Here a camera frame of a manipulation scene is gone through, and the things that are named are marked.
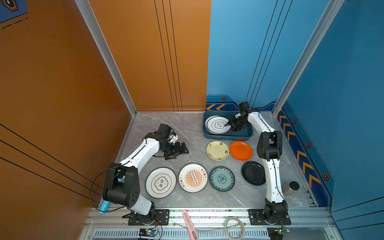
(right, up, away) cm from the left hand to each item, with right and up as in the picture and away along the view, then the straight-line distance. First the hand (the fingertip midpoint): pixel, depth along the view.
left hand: (183, 152), depth 86 cm
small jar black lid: (+55, -16, -11) cm, 58 cm away
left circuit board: (-16, -35, -15) cm, 41 cm away
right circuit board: (+46, -35, -16) cm, 60 cm away
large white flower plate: (-13, -17, -1) cm, 21 cm away
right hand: (+28, +16, +19) cm, 38 cm away
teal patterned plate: (+23, -15, 0) cm, 27 cm away
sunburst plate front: (+6, -15, +1) cm, 16 cm away
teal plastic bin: (+43, +10, +20) cm, 48 cm away
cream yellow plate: (+22, -1, +11) cm, 24 cm away
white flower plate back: (+22, +16, +23) cm, 36 cm away
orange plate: (+37, -1, +11) cm, 39 cm away
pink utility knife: (+6, -33, -16) cm, 37 cm away
